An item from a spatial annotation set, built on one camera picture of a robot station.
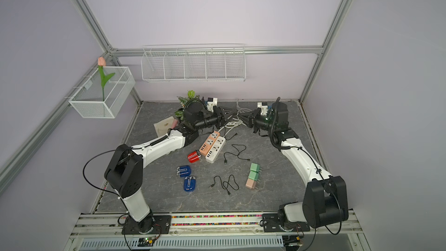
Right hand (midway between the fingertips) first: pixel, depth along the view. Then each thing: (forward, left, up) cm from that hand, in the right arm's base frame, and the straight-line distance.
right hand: (236, 113), depth 75 cm
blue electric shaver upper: (-15, +27, -27) cm, 41 cm away
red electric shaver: (-7, +22, -27) cm, 35 cm away
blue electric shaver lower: (-21, +23, -27) cm, 41 cm away
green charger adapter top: (-13, -10, -27) cm, 32 cm away
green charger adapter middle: (-17, -9, -28) cm, 34 cm away
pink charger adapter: (-22, -7, -27) cm, 35 cm away
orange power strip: (+1, +15, -27) cm, 31 cm away
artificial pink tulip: (+18, +64, +4) cm, 67 cm away
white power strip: (-3, +11, -26) cm, 29 cm away
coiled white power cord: (+15, -2, -26) cm, 31 cm away
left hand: (0, -1, 0) cm, 1 cm away
